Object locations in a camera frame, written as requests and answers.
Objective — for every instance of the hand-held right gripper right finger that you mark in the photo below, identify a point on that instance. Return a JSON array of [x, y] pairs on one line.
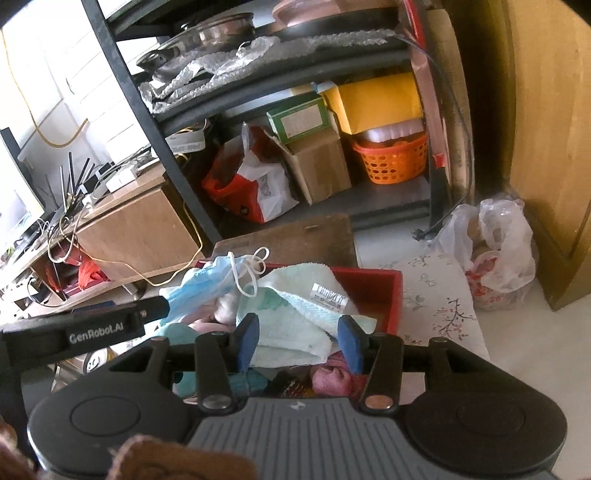
[[353, 344]]

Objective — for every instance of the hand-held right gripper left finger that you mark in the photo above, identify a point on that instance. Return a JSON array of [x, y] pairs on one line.
[[247, 344]]

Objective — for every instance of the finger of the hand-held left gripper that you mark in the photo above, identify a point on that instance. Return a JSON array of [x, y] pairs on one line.
[[154, 308]]

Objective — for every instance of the pink plush toy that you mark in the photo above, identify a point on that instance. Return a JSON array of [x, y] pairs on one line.
[[330, 378]]

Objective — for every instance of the light green towel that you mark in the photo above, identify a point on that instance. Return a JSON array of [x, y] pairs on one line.
[[286, 314]]

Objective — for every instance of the red cardboard box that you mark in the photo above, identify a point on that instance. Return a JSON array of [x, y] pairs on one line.
[[378, 300]]

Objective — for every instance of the blue face mask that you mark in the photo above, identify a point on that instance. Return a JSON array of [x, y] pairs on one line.
[[203, 281]]

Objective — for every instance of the dark pouch striped rim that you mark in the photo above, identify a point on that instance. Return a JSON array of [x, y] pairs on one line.
[[295, 385]]

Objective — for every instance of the wooden television stand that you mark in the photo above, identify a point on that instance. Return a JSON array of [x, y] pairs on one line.
[[134, 230]]

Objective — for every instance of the flat screen monitor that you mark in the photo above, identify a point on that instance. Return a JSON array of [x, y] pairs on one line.
[[14, 203]]

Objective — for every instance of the black antenna router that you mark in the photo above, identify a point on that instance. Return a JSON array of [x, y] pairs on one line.
[[94, 177]]

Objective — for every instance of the red white plastic bag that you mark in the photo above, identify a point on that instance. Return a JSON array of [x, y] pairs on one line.
[[240, 184]]

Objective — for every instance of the brown cardboard carton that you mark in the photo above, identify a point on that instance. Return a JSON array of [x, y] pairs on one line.
[[323, 166]]

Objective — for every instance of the orange plastic basket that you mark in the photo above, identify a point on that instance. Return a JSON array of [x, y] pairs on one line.
[[392, 161]]

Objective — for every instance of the clear plastic tub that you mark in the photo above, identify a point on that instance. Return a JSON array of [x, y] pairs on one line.
[[392, 131]]

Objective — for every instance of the green paper box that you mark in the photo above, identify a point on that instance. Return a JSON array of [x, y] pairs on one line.
[[300, 122]]

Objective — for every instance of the clear bubble wrap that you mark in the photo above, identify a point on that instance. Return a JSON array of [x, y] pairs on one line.
[[194, 74]]

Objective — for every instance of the yellow cardboard box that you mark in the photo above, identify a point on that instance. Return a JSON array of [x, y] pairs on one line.
[[383, 106]]

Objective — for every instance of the black metal shelf rack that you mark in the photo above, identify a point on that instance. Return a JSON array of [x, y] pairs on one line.
[[300, 69]]

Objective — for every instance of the wooden cabinet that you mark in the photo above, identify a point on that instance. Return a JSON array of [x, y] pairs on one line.
[[545, 138]]

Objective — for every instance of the steel cooking pot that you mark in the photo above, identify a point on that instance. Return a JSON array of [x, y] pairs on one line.
[[207, 32]]

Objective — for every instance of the pink lidded pan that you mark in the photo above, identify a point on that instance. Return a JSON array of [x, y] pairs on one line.
[[295, 11]]

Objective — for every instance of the red flat carton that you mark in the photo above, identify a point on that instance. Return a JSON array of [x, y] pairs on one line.
[[415, 18]]

